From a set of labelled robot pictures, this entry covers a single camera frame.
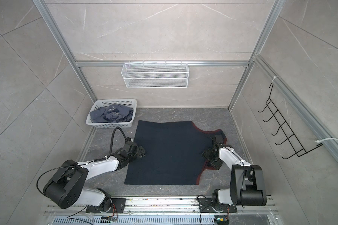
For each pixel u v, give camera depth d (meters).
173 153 0.89
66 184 0.43
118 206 0.73
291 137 0.63
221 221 0.70
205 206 0.73
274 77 0.70
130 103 1.14
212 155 0.73
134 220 0.70
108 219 0.71
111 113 1.08
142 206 0.75
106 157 0.59
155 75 1.01
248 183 0.46
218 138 0.75
